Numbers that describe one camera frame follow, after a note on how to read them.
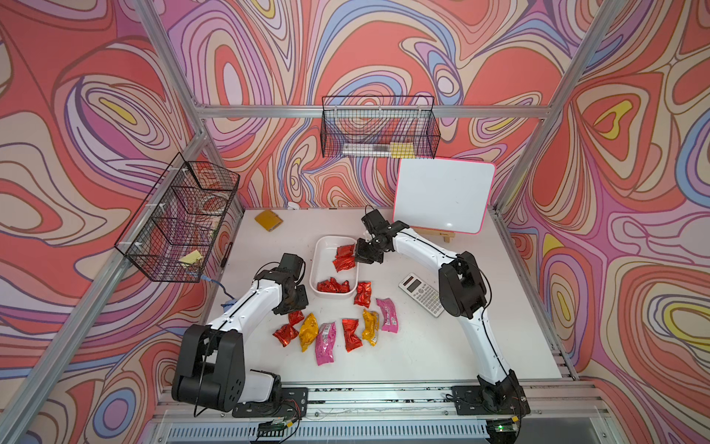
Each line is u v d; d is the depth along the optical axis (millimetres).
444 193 1015
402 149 863
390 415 722
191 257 720
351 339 820
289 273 696
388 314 853
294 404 719
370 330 819
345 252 1011
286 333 825
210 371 417
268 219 1175
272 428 711
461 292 587
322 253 1036
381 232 763
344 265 986
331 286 914
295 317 865
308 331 826
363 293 908
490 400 649
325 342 810
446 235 1054
